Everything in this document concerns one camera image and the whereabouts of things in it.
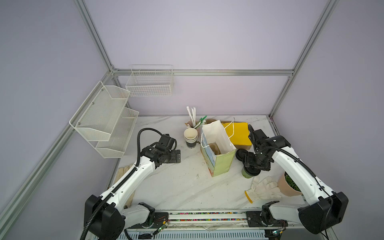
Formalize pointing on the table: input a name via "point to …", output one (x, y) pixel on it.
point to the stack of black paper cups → (190, 135)
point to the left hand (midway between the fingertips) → (169, 157)
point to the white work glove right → (265, 189)
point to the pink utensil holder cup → (190, 123)
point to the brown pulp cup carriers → (209, 120)
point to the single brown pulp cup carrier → (215, 148)
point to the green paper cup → (244, 174)
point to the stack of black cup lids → (240, 153)
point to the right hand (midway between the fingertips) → (250, 164)
